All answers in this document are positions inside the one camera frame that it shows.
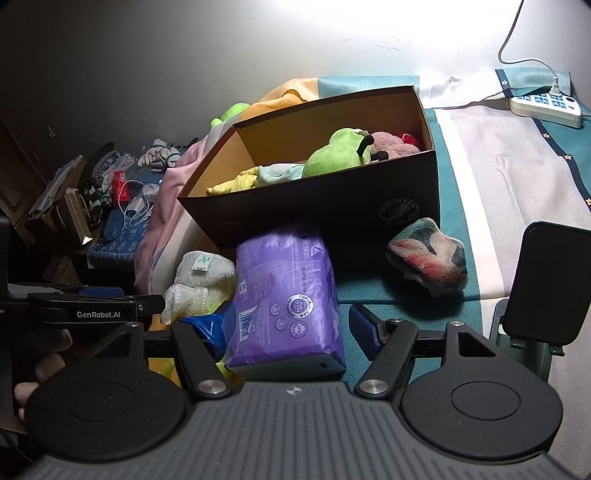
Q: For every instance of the small white pouch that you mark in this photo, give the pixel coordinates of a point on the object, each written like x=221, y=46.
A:
x=148, y=190

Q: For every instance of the pink cloth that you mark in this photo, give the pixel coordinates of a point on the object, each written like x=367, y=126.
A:
x=161, y=217

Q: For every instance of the striped socks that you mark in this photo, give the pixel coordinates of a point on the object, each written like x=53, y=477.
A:
x=99, y=175

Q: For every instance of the yellow fuzzy cloth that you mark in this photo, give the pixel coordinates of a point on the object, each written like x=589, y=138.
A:
x=235, y=182

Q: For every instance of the dark brown cardboard box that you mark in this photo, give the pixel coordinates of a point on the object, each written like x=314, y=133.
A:
x=369, y=184

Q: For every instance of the large green plush toy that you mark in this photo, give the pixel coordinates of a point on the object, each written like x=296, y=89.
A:
x=332, y=154

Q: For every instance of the white gloves pair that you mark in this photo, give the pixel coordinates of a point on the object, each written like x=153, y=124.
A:
x=154, y=154

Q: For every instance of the patchwork bed sheet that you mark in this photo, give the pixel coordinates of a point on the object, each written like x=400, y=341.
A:
x=508, y=184

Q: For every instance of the white towel with green label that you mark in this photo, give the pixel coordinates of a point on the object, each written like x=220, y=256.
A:
x=198, y=281

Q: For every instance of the purple plastic packet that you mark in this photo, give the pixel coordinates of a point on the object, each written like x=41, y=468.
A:
x=281, y=286

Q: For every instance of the brown paper bag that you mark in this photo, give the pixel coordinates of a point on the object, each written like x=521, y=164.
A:
x=76, y=217

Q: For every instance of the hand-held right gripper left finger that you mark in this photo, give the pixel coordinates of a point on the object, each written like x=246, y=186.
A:
x=207, y=330

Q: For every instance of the pink plush toy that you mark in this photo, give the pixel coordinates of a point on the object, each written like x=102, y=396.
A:
x=392, y=146

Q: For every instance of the grey phone stand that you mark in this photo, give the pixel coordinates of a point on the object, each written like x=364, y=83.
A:
x=531, y=364

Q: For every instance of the person's left hand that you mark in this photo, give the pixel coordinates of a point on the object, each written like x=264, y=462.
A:
x=48, y=367

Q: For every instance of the small bright green plush toy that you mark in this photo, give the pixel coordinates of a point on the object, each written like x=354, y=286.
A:
x=231, y=113

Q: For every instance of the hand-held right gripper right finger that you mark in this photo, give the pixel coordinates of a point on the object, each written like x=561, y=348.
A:
x=364, y=330

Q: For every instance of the red packet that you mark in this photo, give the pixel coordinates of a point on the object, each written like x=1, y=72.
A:
x=119, y=182

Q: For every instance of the mint and white cloth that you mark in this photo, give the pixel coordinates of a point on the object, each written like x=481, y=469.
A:
x=277, y=173

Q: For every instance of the white power strip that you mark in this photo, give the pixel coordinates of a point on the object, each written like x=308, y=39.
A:
x=540, y=107

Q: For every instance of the multicoloured fleece cloth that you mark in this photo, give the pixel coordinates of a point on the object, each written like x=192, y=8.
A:
x=429, y=254

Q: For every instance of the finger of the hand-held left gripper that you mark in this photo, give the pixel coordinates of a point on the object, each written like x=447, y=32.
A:
x=150, y=308
x=104, y=290

